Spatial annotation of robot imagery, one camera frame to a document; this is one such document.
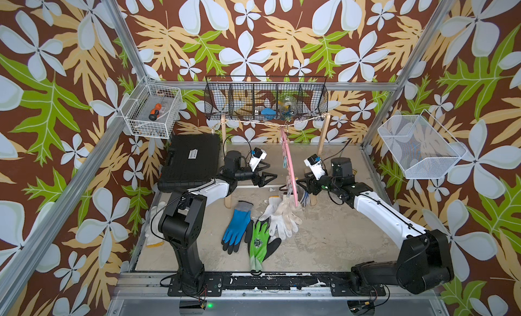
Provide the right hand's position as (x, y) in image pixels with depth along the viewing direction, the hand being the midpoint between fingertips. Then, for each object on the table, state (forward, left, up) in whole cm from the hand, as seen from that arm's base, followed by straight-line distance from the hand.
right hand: (301, 176), depth 84 cm
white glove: (-9, +4, -16) cm, 19 cm away
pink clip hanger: (-5, +7, +14) cm, 16 cm away
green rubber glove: (-23, +18, -17) cm, 34 cm away
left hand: (+4, +12, +1) cm, 13 cm away
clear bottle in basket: (+31, +4, +15) cm, 34 cm away
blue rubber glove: (-15, +26, -16) cm, 34 cm away
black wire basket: (+38, +16, +13) cm, 44 cm away
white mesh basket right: (+9, -49, +10) cm, 51 cm away
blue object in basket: (+29, +13, +11) cm, 33 cm away
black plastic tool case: (+19, +54, -10) cm, 58 cm away
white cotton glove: (-10, +12, -17) cm, 23 cm away
